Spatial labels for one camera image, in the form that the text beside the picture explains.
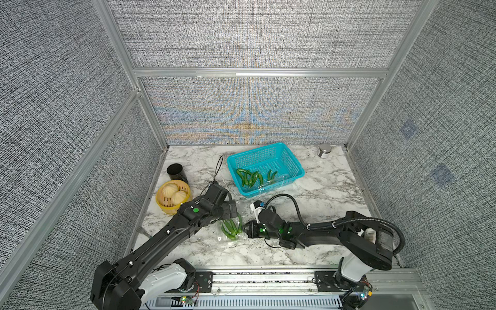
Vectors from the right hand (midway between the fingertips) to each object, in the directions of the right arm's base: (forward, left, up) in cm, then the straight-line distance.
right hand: (239, 225), depth 81 cm
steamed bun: (+13, +28, 0) cm, 31 cm away
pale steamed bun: (+19, +35, -2) cm, 40 cm away
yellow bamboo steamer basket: (+11, +35, -3) cm, 37 cm away
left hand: (+5, +3, +6) cm, 9 cm away
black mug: (+28, +33, 0) cm, 43 cm away
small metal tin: (+45, -48, -4) cm, 66 cm away
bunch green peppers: (0, +3, -4) cm, 5 cm away
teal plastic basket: (+34, -12, -8) cm, 37 cm away
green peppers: (+27, -6, -5) cm, 28 cm away
